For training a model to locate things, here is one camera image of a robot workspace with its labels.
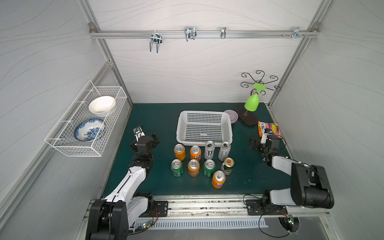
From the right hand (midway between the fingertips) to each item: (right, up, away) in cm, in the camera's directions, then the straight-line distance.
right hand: (258, 139), depth 94 cm
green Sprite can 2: (-33, -13, -16) cm, 39 cm away
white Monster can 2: (-32, -4, -12) cm, 35 cm away
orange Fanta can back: (-29, -17, -21) cm, 39 cm away
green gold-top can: (-23, -12, -16) cm, 31 cm away
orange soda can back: (-41, -13, -16) cm, 46 cm away
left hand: (-69, +3, -10) cm, 70 cm away
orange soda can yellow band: (-49, -6, -10) cm, 50 cm away
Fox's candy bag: (+15, +7, +8) cm, 18 cm away
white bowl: (-89, +19, -19) cm, 93 cm away
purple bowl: (-12, +15, +16) cm, 25 cm away
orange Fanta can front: (-40, -6, -11) cm, 42 cm away
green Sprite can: (-50, -13, -17) cm, 54 cm away
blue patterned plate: (-88, +8, -29) cm, 92 cm away
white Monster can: (-24, -5, -13) cm, 28 cm away
